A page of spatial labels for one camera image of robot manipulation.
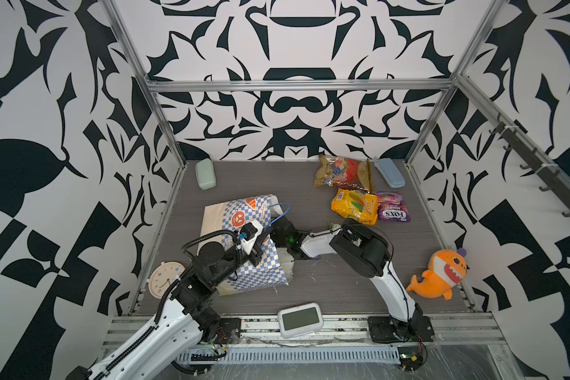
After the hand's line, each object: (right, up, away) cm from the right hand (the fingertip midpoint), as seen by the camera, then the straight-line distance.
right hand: (246, 239), depth 89 cm
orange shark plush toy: (+68, -7, -10) cm, 69 cm away
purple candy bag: (+59, +11, +10) cm, 61 cm away
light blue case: (+65, +26, +26) cm, 75 cm away
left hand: (+10, +9, -22) cm, 26 cm away
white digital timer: (+20, -21, -16) cm, 33 cm away
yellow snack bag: (+44, +12, +9) cm, 46 cm away
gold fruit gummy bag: (+41, +25, +18) cm, 52 cm away
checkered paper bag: (+12, -4, -21) cm, 25 cm away
